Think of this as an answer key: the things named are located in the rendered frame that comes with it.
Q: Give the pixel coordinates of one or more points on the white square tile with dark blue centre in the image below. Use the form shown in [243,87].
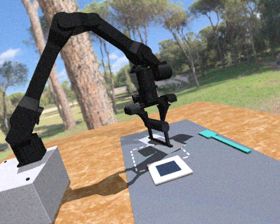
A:
[168,169]

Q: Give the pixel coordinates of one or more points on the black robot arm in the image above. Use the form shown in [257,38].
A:
[27,146]

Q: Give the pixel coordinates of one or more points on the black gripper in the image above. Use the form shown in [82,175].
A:
[150,98]

